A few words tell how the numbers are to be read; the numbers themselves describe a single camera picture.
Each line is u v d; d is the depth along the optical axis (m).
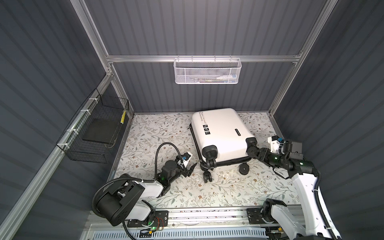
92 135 0.73
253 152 0.74
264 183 0.85
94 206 0.41
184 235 0.77
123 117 0.83
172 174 0.68
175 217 0.75
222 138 0.79
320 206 0.41
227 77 0.89
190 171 0.77
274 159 0.64
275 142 0.69
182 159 0.72
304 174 0.49
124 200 0.43
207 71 1.24
